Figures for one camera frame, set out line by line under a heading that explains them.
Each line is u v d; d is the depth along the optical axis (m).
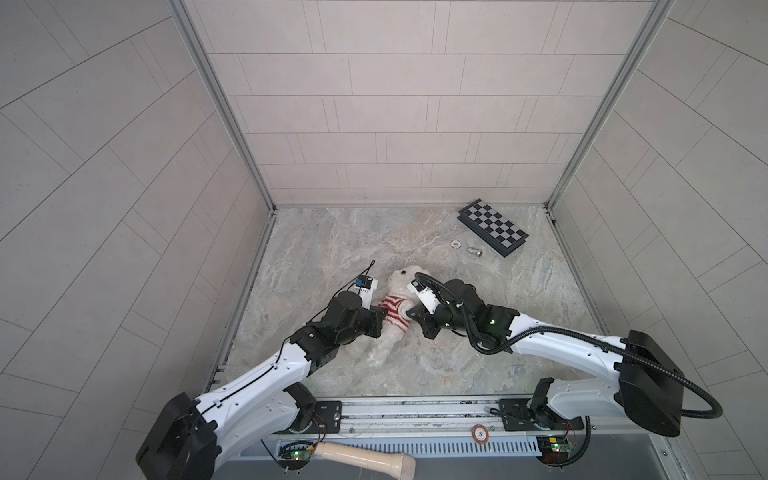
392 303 0.78
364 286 0.69
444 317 0.65
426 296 0.67
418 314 0.70
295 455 0.65
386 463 0.63
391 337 0.74
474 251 1.02
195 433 0.39
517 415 0.71
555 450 0.68
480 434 0.69
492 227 1.06
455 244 1.05
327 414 0.71
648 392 0.39
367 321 0.69
